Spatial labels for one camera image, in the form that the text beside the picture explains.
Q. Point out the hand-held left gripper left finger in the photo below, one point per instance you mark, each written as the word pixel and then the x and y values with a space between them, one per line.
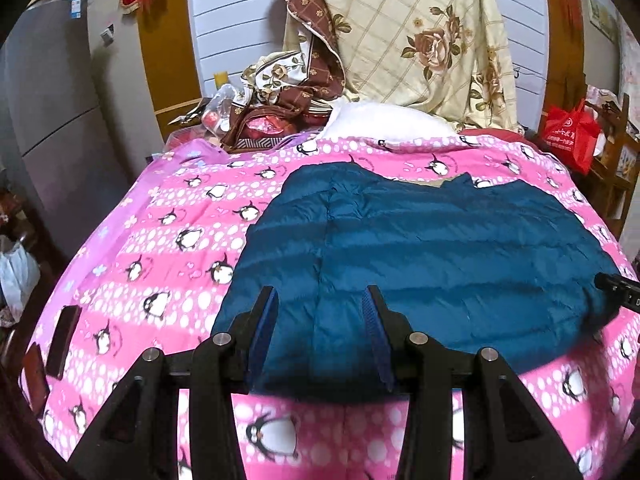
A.
pixel 261 332

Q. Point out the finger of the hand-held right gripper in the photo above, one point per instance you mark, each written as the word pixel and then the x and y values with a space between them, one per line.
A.
pixel 607 281

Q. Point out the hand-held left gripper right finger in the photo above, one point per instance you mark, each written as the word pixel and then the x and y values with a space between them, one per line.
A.
pixel 380 340

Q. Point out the teal puffer jacket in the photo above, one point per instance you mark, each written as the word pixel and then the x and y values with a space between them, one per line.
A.
pixel 425 270

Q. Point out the wooden chair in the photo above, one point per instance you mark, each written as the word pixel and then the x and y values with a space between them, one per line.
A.
pixel 615 170

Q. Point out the pink penguin print blanket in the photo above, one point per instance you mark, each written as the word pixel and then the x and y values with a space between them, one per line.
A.
pixel 165 260

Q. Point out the red shopping bag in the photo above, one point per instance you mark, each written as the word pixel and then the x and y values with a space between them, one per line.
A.
pixel 572 135

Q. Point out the black phone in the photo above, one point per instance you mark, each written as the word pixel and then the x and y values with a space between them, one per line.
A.
pixel 64 342

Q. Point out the white pillow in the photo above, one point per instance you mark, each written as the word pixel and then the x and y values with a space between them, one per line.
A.
pixel 385 122

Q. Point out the clear plastic bag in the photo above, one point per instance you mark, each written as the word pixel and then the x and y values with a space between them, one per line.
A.
pixel 220 107

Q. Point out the black scissors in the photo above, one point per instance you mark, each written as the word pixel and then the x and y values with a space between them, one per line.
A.
pixel 187 114

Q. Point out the white plastic bag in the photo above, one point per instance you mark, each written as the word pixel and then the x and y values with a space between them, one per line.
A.
pixel 17 280

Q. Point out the yellow bottle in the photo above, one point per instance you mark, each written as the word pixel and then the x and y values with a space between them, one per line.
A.
pixel 222 80

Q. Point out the grey refrigerator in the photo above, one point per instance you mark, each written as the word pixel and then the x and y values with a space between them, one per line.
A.
pixel 55 125

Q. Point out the cream floral quilt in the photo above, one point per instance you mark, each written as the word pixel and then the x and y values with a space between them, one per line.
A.
pixel 400 30

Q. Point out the brown patterned quilt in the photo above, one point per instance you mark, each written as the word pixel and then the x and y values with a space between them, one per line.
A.
pixel 310 25

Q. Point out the wall picture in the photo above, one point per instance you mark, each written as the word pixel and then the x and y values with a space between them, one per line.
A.
pixel 602 17

